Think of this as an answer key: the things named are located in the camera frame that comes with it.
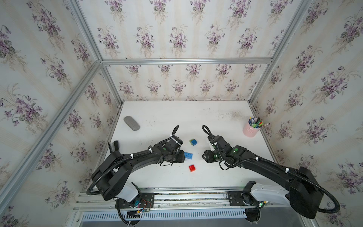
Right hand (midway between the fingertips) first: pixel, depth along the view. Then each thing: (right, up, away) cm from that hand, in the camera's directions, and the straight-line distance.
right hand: (207, 156), depth 82 cm
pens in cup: (+35, +19, +10) cm, 41 cm away
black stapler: (-61, +3, +10) cm, 62 cm away
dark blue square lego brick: (-7, +6, +10) cm, 14 cm away
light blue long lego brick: (-11, -1, +6) cm, 13 cm away
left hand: (-14, -2, +3) cm, 14 cm away
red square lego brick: (-9, -7, +1) cm, 12 cm away
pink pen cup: (+30, +14, +11) cm, 35 cm away
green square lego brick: (-9, +6, +13) cm, 17 cm away
